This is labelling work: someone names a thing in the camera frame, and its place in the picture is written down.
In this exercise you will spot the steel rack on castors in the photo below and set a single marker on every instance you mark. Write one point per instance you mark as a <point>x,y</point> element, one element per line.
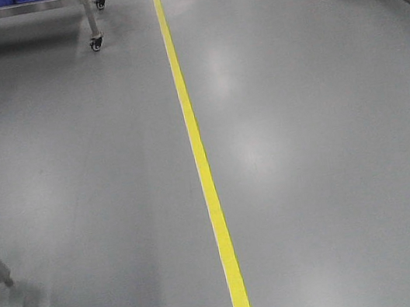
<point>8,11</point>

